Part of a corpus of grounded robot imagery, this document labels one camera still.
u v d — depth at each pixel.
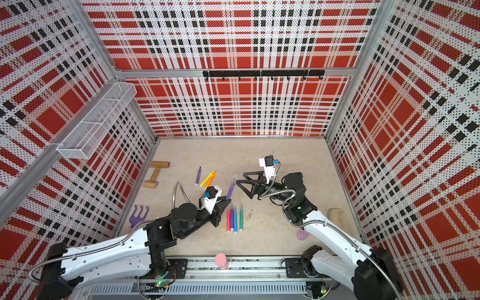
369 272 0.39
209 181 1.00
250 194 0.61
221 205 0.64
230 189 0.66
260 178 0.64
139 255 0.51
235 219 0.86
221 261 0.68
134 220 0.88
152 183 0.99
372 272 0.39
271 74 0.89
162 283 0.70
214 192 0.59
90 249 0.45
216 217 0.60
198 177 1.02
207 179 1.01
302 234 0.80
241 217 0.88
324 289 0.67
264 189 0.61
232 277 0.73
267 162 0.61
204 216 0.60
